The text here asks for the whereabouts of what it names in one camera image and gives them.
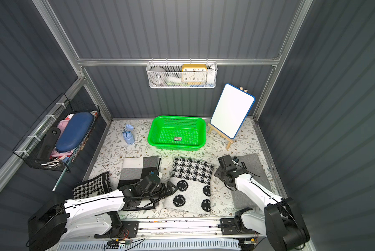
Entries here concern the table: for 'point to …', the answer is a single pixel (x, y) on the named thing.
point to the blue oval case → (74, 131)
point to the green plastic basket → (176, 133)
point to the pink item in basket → (56, 153)
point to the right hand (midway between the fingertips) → (223, 173)
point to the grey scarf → (253, 165)
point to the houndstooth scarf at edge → (97, 185)
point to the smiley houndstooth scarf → (192, 178)
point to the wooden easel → (221, 134)
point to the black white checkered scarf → (133, 169)
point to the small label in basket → (177, 139)
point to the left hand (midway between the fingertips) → (173, 194)
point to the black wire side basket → (62, 109)
